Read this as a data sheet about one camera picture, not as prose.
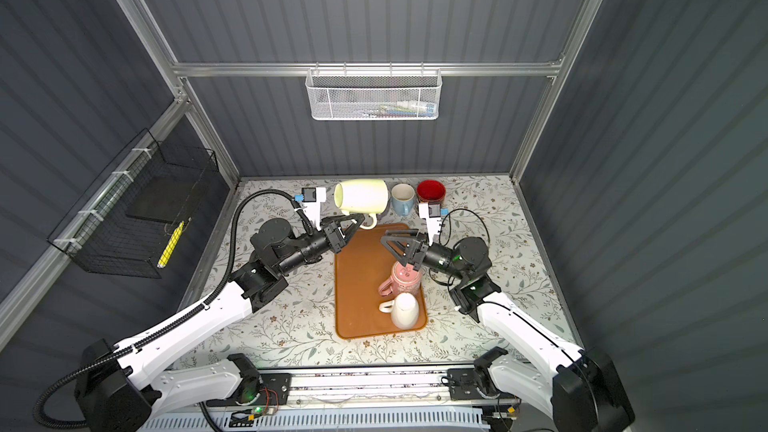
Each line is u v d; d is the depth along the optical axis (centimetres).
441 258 62
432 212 62
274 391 72
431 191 102
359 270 94
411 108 91
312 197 60
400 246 70
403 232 67
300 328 84
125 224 71
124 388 38
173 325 45
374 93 124
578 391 40
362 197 64
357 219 65
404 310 77
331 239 59
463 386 73
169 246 69
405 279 81
